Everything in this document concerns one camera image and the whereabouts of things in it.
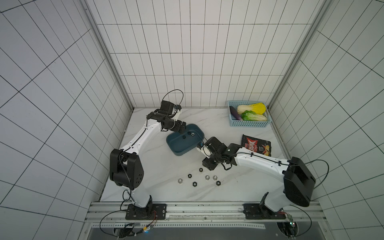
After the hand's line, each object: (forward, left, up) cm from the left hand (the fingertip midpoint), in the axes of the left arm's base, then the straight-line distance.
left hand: (175, 129), depth 86 cm
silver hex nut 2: (-23, -23, -16) cm, 36 cm away
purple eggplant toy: (+26, -43, -14) cm, 52 cm away
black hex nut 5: (-25, -25, -16) cm, 38 cm away
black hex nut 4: (-26, -11, -16) cm, 32 cm away
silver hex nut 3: (-24, -3, -17) cm, 30 cm away
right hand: (-17, -15, -10) cm, 25 cm away
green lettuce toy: (+18, -52, -8) cm, 56 cm away
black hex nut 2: (-18, -16, -17) cm, 29 cm away
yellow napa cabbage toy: (+25, -59, -7) cm, 64 cm away
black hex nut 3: (-22, -9, -17) cm, 29 cm away
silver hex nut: (-23, -19, -16) cm, 33 cm away
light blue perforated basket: (+14, -40, -11) cm, 44 cm away
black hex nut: (+5, -4, -16) cm, 18 cm away
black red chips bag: (-3, -56, -15) cm, 58 cm away
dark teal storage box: (0, -2, -17) cm, 18 cm away
